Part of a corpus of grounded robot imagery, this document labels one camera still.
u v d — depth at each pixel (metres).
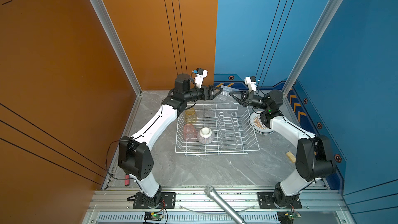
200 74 0.68
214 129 0.97
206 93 0.67
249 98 0.67
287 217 0.70
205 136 0.89
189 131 0.91
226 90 0.74
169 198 0.74
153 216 0.71
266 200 0.72
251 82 0.72
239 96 0.72
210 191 0.72
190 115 0.98
